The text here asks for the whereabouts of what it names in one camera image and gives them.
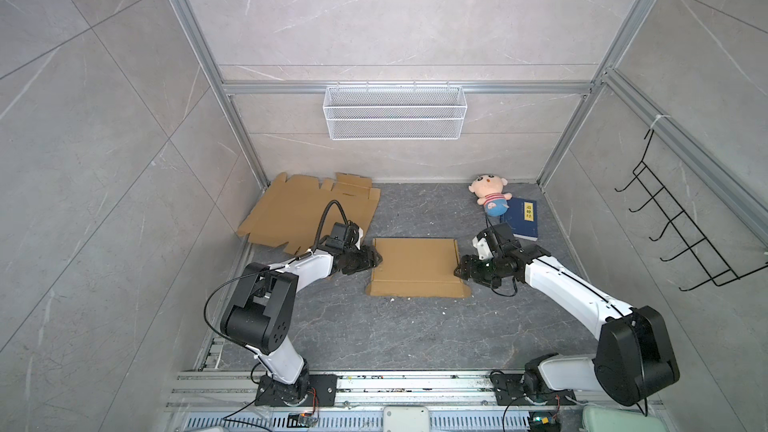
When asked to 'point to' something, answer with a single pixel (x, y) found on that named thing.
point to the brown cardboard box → (416, 267)
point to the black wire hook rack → (719, 272)
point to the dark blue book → (521, 217)
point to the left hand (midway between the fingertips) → (374, 254)
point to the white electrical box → (406, 419)
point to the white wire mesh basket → (359, 113)
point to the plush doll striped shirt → (489, 189)
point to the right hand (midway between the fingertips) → (463, 272)
